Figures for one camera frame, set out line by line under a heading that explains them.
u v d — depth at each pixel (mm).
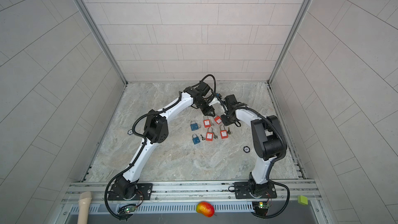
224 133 889
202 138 888
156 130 609
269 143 477
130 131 895
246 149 845
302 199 670
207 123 934
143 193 703
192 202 690
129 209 642
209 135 887
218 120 917
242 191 707
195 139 873
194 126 916
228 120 830
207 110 838
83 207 647
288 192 650
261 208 679
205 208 642
